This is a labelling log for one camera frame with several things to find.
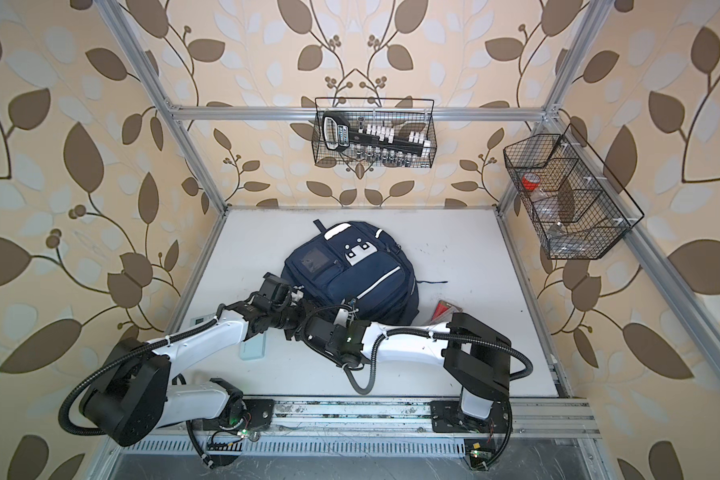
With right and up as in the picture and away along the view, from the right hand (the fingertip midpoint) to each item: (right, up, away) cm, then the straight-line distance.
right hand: (323, 338), depth 81 cm
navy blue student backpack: (+9, +20, +16) cm, 27 cm away
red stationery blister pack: (+36, +5, +11) cm, 37 cm away
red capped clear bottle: (+57, +43, 0) cm, 71 cm away
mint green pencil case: (-21, -4, +4) cm, 21 cm away
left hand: (+1, +5, +2) cm, 5 cm away
